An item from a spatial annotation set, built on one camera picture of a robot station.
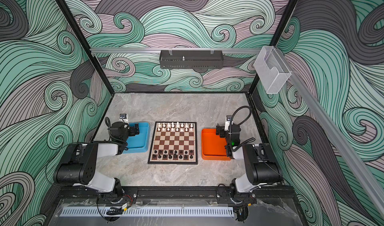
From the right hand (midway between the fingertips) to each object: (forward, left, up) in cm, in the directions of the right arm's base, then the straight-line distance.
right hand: (226, 123), depth 93 cm
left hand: (0, +63, +1) cm, 63 cm away
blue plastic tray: (-12, +55, -5) cm, 56 cm away
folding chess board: (-12, +33, -4) cm, 35 cm away
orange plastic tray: (-12, +9, -8) cm, 17 cm away
